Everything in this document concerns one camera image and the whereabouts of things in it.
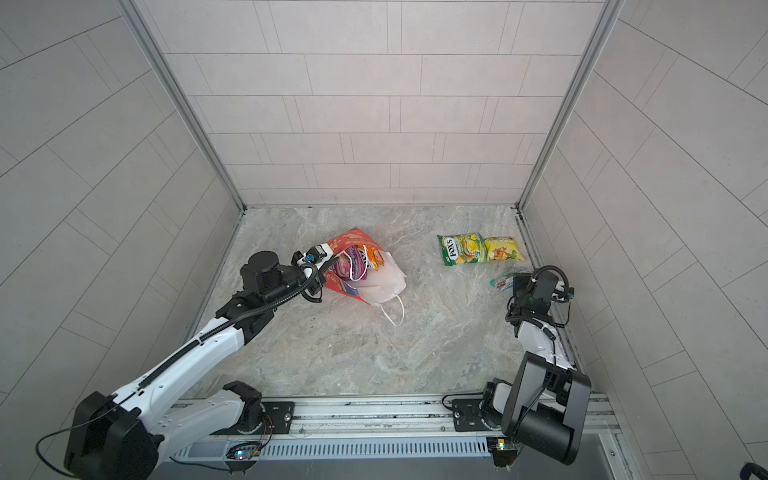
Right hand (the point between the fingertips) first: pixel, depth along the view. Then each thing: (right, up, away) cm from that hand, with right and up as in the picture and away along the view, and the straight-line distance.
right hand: (518, 266), depth 87 cm
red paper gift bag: (-41, -7, +2) cm, 42 cm away
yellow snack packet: (0, +4, +12) cm, 13 cm away
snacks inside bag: (-49, +1, +4) cm, 49 cm away
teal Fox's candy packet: (-5, -5, 0) cm, 7 cm away
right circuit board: (-11, -40, -19) cm, 46 cm away
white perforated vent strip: (-55, -39, -19) cm, 70 cm away
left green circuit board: (-70, -39, -22) cm, 83 cm away
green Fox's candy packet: (-14, +4, +15) cm, 21 cm away
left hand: (-49, +5, -13) cm, 51 cm away
